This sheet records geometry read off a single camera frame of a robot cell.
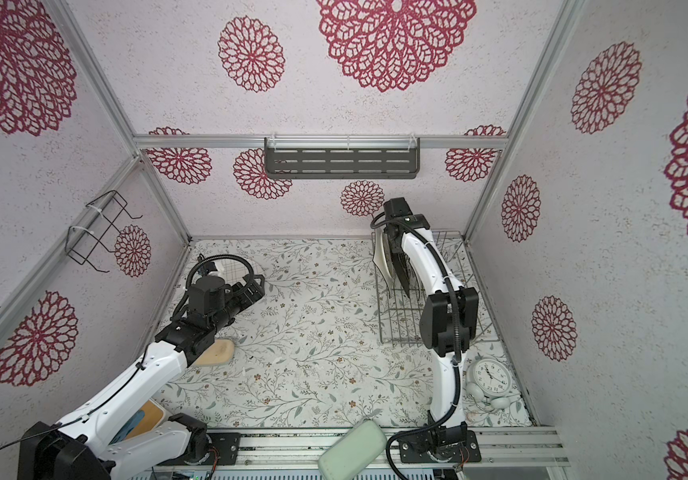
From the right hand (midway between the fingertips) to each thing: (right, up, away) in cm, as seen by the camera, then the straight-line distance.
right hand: (416, 236), depth 92 cm
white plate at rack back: (-11, -6, -2) cm, 13 cm away
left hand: (-47, -15, -11) cm, 51 cm away
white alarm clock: (+17, -40, -11) cm, 45 cm away
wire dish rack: (-4, -26, +5) cm, 27 cm away
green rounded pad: (-20, -54, -20) cm, 61 cm away
